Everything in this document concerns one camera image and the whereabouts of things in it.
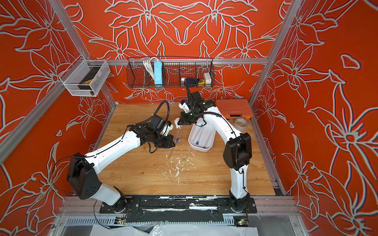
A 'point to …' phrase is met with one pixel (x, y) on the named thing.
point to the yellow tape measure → (201, 81)
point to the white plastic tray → (202, 136)
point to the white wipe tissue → (176, 121)
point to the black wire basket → (196, 73)
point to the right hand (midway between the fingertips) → (175, 123)
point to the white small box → (207, 78)
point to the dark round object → (191, 82)
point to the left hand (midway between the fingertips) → (175, 144)
